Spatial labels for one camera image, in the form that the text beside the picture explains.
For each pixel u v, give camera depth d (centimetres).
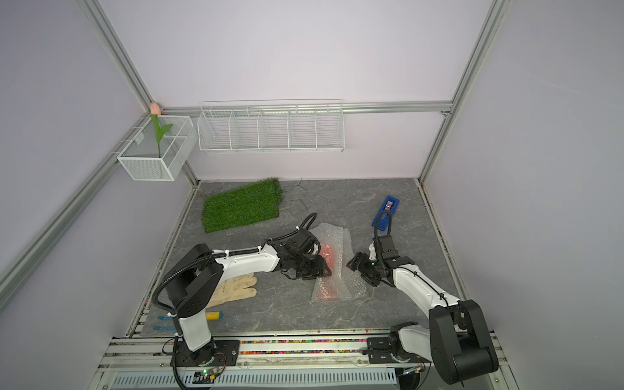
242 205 108
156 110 89
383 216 102
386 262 64
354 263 80
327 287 79
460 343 41
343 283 85
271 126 97
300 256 75
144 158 76
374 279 78
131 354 76
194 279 48
